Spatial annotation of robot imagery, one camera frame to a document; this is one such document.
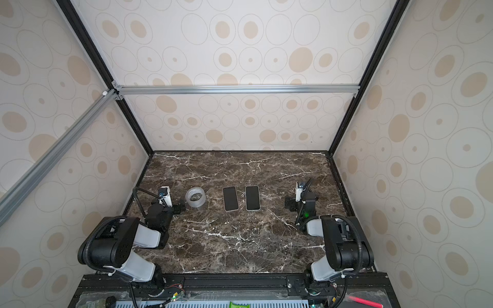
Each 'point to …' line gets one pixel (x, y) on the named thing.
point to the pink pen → (365, 302)
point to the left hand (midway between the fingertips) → (177, 191)
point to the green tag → (234, 305)
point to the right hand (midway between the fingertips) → (306, 195)
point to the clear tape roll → (195, 196)
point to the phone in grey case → (252, 198)
